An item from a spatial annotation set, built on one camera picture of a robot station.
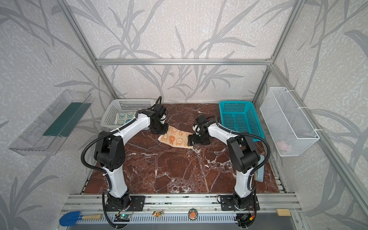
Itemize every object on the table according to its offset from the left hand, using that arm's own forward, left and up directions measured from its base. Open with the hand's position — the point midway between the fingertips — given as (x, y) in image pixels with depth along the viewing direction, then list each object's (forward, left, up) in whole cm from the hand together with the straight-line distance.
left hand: (167, 128), depth 93 cm
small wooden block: (-45, -63, -8) cm, 77 cm away
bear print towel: (+14, +36, -7) cm, 40 cm away
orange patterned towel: (-3, -6, -8) cm, 10 cm away
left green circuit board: (-47, +18, -10) cm, 51 cm away
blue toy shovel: (-48, +44, -9) cm, 66 cm away
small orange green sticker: (-46, 0, -8) cm, 47 cm away
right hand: (-5, -18, -6) cm, 20 cm away
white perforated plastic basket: (+22, +44, -4) cm, 49 cm away
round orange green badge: (-45, -17, -8) cm, 49 cm away
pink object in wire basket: (-18, -63, +12) cm, 67 cm away
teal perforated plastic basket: (+18, -54, -10) cm, 58 cm away
